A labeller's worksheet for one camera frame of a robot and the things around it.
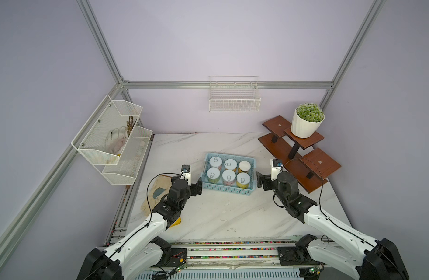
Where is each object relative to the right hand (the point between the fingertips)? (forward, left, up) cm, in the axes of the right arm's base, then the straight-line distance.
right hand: (266, 173), depth 84 cm
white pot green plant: (+17, -19, +19) cm, 31 cm away
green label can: (+5, +26, -8) cm, 28 cm away
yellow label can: (+12, +17, -9) cm, 23 cm away
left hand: (-1, +37, -1) cm, 37 cm away
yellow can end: (+2, +10, -9) cm, 14 cm away
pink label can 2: (+4, +18, -9) cm, 21 cm away
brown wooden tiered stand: (+2, -23, -1) cm, 23 cm away
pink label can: (+14, +25, -9) cm, 30 cm away
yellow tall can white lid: (+10, +9, -8) cm, 16 cm away
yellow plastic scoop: (-18, +43, -13) cm, 48 cm away
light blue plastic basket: (-2, +22, -9) cm, 24 cm away
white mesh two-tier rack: (+9, +71, +16) cm, 74 cm away
